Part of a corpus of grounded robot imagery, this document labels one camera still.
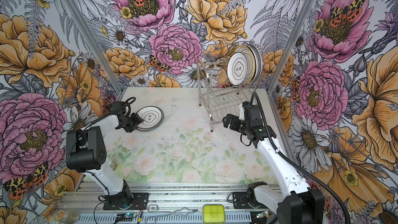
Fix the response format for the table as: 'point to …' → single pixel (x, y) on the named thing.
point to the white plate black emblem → (153, 117)
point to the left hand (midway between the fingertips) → (141, 126)
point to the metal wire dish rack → (219, 97)
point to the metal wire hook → (154, 208)
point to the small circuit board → (125, 216)
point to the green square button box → (213, 213)
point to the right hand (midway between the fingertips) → (230, 126)
